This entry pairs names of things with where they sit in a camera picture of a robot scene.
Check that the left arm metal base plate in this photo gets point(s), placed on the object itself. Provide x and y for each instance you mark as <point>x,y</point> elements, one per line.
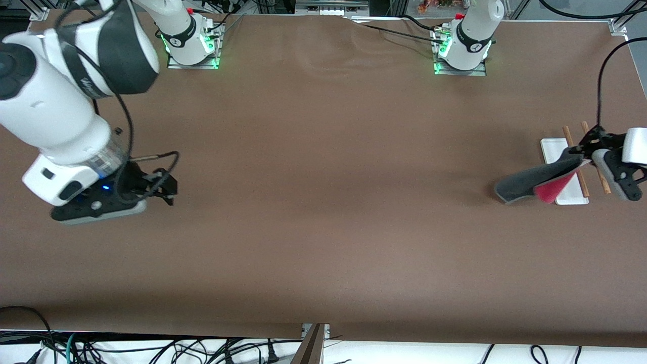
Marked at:
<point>477,72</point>

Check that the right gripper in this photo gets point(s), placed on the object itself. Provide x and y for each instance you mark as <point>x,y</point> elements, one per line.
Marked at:
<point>133,180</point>

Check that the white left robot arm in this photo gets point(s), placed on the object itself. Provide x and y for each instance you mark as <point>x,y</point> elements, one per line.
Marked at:
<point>472,35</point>

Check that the aluminium frame profile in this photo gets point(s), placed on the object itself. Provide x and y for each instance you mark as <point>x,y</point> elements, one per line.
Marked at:
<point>619,25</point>

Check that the pink and grey towel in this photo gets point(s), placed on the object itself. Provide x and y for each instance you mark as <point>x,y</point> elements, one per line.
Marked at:
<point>525,179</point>

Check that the brown table cover sheet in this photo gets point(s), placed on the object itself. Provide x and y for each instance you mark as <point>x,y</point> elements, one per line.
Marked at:
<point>323,253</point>

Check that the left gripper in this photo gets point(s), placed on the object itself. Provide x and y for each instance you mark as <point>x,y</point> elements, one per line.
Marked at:
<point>599,138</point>

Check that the orange red background object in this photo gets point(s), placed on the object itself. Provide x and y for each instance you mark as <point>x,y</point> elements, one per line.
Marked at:
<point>434,5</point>

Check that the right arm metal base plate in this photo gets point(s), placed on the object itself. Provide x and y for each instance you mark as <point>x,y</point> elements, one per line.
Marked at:
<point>174,64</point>

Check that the grey power strip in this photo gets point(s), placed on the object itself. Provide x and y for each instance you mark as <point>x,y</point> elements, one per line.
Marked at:
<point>328,9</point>

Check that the white metal bracket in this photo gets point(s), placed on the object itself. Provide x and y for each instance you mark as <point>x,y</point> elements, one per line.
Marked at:
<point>326,331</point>

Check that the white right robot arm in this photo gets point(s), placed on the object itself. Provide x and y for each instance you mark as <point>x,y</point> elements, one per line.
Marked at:
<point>50,116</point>

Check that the wooden post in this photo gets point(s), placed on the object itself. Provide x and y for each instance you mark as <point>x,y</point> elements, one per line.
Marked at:
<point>311,349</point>

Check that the black power plug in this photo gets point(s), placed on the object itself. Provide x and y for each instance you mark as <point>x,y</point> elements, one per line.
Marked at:
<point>272,354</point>

